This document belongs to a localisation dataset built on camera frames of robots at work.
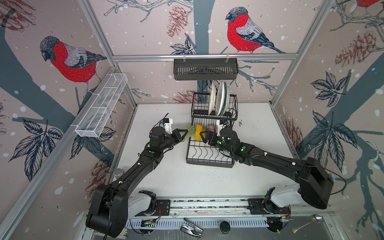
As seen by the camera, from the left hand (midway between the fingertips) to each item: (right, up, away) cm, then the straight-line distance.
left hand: (188, 131), depth 77 cm
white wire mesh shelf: (-46, +11, -1) cm, 48 cm away
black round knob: (+16, -38, -17) cm, 45 cm away
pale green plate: (+21, +17, -2) cm, 27 cm away
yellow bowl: (+6, 0, +15) cm, 17 cm away
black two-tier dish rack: (+6, -15, +15) cm, 22 cm away
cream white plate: (+13, +17, +1) cm, 22 cm away
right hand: (+8, -3, +3) cm, 9 cm away
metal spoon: (+61, -41, -8) cm, 74 cm away
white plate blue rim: (+17, +17, -3) cm, 24 cm away
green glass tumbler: (+2, 0, +2) cm, 3 cm away
